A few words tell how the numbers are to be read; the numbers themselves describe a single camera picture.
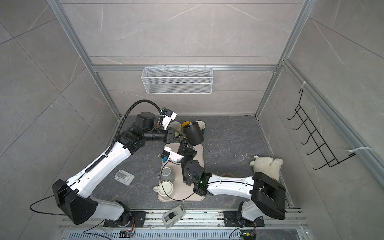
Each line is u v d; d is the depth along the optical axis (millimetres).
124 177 854
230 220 729
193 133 684
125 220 662
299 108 760
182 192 836
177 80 1009
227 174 879
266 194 412
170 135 613
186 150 613
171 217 703
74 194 390
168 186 800
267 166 828
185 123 1028
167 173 796
